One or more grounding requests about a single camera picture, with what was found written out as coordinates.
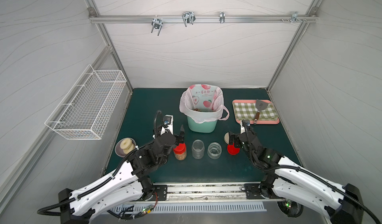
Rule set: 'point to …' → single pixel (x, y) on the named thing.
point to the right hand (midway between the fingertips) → (238, 131)
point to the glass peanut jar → (214, 150)
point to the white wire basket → (85, 111)
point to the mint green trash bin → (207, 126)
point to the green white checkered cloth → (247, 111)
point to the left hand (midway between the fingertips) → (173, 126)
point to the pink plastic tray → (269, 122)
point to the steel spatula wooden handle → (260, 105)
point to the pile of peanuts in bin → (197, 109)
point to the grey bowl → (125, 146)
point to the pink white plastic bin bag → (203, 103)
